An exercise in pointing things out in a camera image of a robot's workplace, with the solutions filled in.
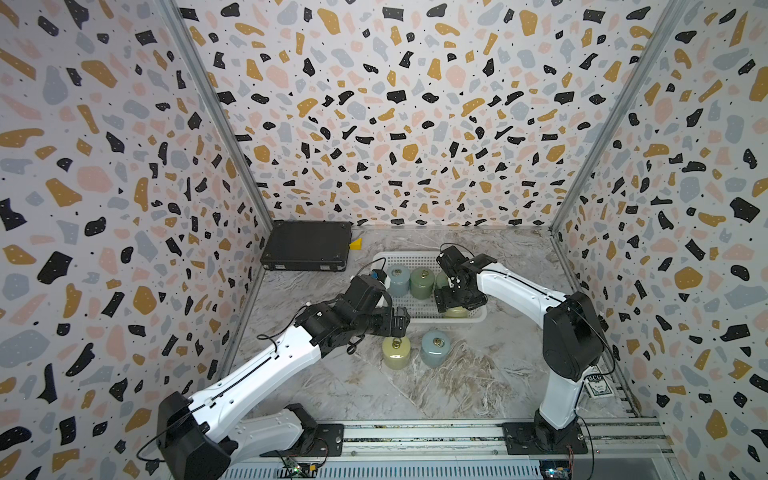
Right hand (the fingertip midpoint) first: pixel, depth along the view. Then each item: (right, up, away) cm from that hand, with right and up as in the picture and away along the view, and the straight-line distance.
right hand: (453, 303), depth 92 cm
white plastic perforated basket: (-9, -4, +6) cm, 12 cm away
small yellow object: (-33, +19, +22) cm, 44 cm away
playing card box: (+38, -21, -10) cm, 45 cm away
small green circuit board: (-39, -36, -21) cm, 57 cm away
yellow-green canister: (-17, -11, -11) cm, 23 cm away
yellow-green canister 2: (+1, -2, -3) cm, 4 cm away
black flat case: (-53, +18, +25) cm, 61 cm away
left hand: (-16, 0, -17) cm, 24 cm away
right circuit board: (+21, -36, -20) cm, 47 cm away
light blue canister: (-17, +8, +3) cm, 19 cm away
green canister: (-9, +6, +5) cm, 12 cm away
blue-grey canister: (-7, -10, -11) cm, 16 cm away
